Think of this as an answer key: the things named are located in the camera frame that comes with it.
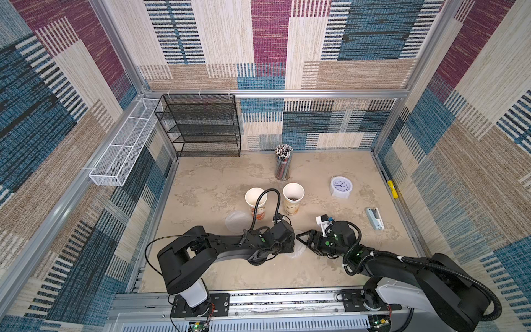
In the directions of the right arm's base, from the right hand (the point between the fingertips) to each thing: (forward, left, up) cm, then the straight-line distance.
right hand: (301, 243), depth 83 cm
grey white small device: (+11, -34, -3) cm, 36 cm away
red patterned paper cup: (+15, +19, +12) cm, 27 cm away
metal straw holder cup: (+34, +6, +11) cm, 36 cm away
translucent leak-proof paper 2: (-1, +1, -1) cm, 2 cm away
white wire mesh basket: (+29, +81, +14) cm, 87 cm away
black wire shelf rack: (+57, +47, +16) cm, 75 cm away
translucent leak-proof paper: (+12, +27, -4) cm, 30 cm away
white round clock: (+28, -22, -2) cm, 36 cm away
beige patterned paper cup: (+17, +2, +10) cm, 20 cm away
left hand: (0, +3, -2) cm, 4 cm away
